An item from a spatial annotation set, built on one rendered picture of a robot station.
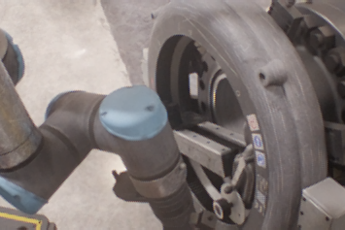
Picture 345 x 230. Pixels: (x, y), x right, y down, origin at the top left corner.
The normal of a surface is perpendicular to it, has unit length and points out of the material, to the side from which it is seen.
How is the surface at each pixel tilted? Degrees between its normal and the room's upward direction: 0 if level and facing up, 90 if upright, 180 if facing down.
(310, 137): 44
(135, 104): 19
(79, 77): 0
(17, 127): 69
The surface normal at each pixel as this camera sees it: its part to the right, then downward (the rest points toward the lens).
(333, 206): -0.08, -0.86
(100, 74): 0.09, -0.64
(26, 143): 0.85, 0.16
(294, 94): 0.28, -0.18
